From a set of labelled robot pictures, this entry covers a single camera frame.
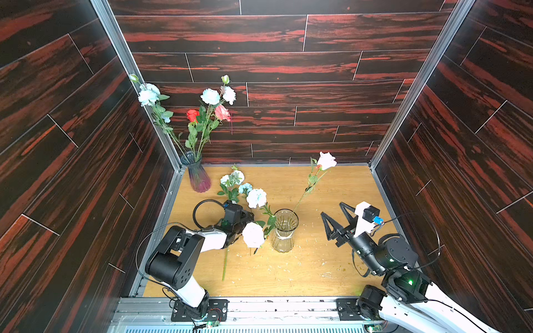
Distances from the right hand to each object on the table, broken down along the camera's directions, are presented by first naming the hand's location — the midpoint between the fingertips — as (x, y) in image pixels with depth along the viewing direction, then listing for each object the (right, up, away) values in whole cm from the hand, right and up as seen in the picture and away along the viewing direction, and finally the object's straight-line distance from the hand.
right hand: (337, 207), depth 62 cm
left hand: (-27, -7, +33) cm, 43 cm away
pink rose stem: (-5, +9, +9) cm, 14 cm away
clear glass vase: (-14, -7, +16) cm, 23 cm away
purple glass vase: (-58, +9, +49) cm, 76 cm away
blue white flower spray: (-40, +9, +45) cm, 62 cm away
